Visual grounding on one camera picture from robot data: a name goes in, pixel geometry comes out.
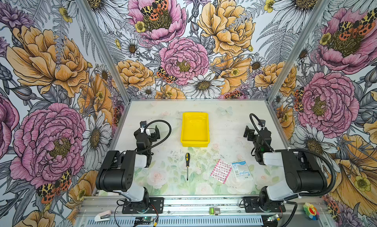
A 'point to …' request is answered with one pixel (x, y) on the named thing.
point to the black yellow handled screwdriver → (187, 158)
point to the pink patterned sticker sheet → (222, 171)
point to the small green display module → (214, 211)
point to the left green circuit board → (144, 220)
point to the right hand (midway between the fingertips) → (254, 130)
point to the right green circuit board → (274, 217)
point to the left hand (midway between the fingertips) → (149, 130)
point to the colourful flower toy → (311, 211)
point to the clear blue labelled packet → (241, 171)
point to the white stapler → (103, 216)
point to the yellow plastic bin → (195, 129)
